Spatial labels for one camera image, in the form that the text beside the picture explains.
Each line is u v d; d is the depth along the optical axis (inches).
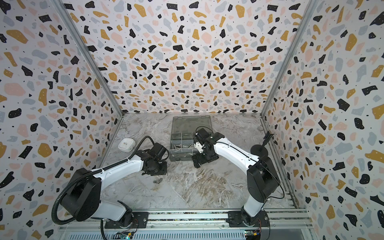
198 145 31.4
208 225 28.8
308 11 28.4
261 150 38.1
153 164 26.6
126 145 38.7
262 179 17.7
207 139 24.4
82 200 16.4
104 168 19.0
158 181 33.7
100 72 37.5
